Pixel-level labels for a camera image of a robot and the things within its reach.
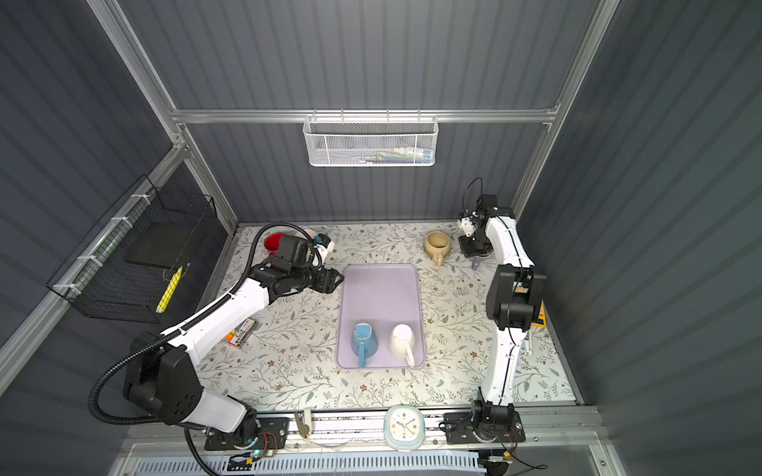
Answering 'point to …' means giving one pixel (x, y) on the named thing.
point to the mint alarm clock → (404, 427)
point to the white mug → (401, 343)
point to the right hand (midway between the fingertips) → (474, 252)
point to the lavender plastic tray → (384, 296)
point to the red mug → (272, 242)
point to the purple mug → (475, 261)
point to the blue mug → (363, 342)
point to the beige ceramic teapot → (437, 245)
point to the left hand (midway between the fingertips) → (333, 273)
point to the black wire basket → (134, 262)
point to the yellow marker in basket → (177, 276)
